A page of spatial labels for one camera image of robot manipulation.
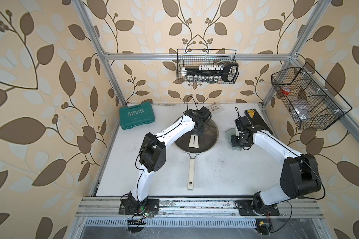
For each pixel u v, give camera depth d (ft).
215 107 3.78
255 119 3.58
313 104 2.38
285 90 2.68
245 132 2.13
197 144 2.71
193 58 2.99
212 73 2.84
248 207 2.40
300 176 1.43
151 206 2.43
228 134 3.08
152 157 1.75
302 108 2.42
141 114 3.56
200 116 2.13
